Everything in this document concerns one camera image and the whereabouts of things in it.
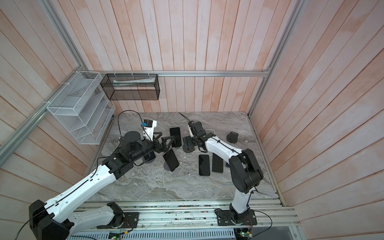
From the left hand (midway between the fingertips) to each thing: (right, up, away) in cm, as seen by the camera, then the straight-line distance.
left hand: (168, 138), depth 70 cm
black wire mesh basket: (-32, +35, +34) cm, 58 cm away
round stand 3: (+40, -1, +29) cm, 49 cm away
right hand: (+11, -2, +24) cm, 26 cm away
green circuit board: (+37, -46, 0) cm, 59 cm away
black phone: (+1, +3, +27) cm, 28 cm away
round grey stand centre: (+9, -8, +27) cm, 30 cm away
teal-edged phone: (+28, -17, +23) cm, 40 cm away
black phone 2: (+20, -18, +23) cm, 36 cm away
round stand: (-16, -16, +22) cm, 32 cm away
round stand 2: (-5, -20, +24) cm, 32 cm away
